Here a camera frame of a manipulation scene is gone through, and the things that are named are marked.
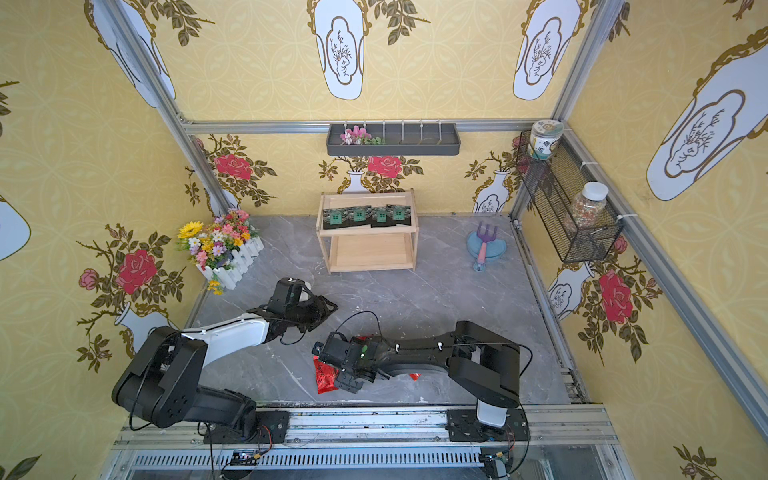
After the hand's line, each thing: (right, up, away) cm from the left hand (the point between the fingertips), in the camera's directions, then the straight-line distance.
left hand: (326, 308), depth 92 cm
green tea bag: (+16, +28, 0) cm, 32 cm away
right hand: (+9, -11, -7) cm, 16 cm away
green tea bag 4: (+23, +29, 0) cm, 37 cm away
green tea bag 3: (+10, +29, 0) cm, 30 cm away
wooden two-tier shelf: (+17, +18, +17) cm, 30 cm away
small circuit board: (-16, -33, -19) cm, 41 cm away
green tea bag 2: (+3, +28, 0) cm, 28 cm away
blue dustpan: (+58, +18, +18) cm, 64 cm away
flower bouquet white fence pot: (-32, +18, -1) cm, 37 cm away
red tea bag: (+3, -15, -12) cm, 20 cm away
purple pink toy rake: (+56, +22, +21) cm, 63 cm away
